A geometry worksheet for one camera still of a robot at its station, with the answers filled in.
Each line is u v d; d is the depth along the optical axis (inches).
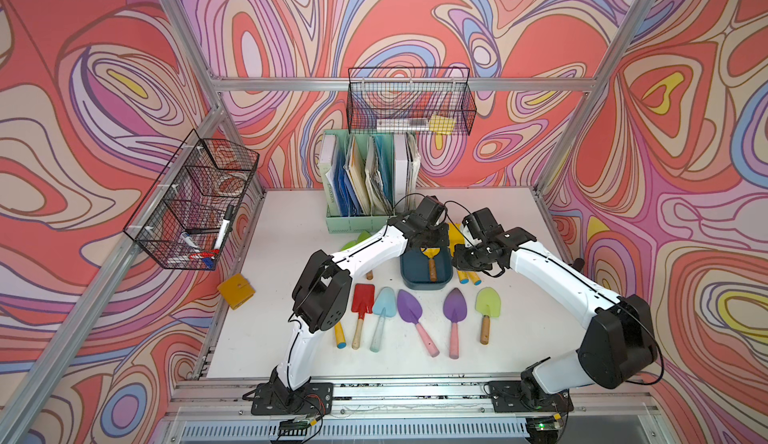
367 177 37.0
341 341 31.4
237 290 36.0
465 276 31.5
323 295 21.6
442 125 34.0
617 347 16.5
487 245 25.5
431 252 39.9
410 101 38.1
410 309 34.8
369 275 36.7
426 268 37.7
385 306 34.8
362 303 35.5
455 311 34.8
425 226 27.3
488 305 34.9
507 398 28.7
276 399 24.8
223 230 27.1
